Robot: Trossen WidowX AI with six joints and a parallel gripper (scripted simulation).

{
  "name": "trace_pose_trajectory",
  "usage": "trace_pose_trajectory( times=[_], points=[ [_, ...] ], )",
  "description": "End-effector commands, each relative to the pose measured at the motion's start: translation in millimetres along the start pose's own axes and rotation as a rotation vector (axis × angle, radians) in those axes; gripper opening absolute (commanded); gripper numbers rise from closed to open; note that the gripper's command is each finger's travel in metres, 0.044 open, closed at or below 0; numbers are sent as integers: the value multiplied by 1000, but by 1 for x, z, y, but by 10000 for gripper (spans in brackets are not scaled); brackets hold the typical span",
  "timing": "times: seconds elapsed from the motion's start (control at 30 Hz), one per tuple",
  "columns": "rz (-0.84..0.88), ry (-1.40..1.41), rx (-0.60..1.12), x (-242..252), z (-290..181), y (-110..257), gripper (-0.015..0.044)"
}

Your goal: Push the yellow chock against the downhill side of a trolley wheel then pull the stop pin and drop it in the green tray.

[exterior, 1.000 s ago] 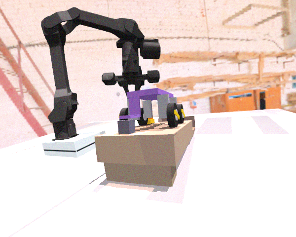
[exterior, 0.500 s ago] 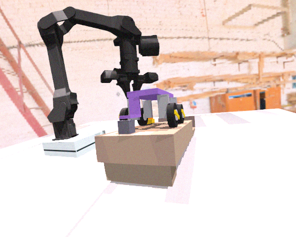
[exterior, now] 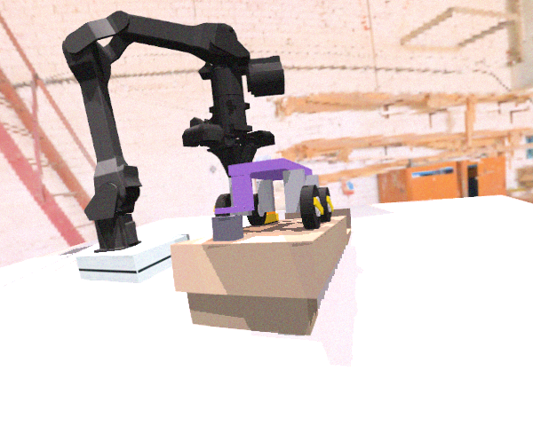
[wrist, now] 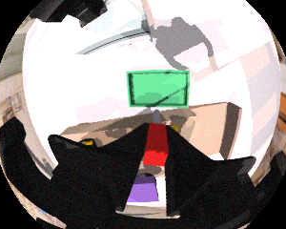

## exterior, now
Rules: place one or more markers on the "yellow wedge chock with orange handle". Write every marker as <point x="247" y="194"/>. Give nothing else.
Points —
<point x="271" y="217"/>

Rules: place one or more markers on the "purple wheeled trolley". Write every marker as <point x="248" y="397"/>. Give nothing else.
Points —
<point x="302" y="192"/>

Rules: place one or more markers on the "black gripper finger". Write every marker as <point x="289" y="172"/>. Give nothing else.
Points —
<point x="247" y="153"/>
<point x="227" y="154"/>

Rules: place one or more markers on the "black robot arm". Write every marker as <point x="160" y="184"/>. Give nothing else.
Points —
<point x="117" y="185"/>

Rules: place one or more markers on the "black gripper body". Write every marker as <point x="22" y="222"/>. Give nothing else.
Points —
<point x="231" y="123"/>

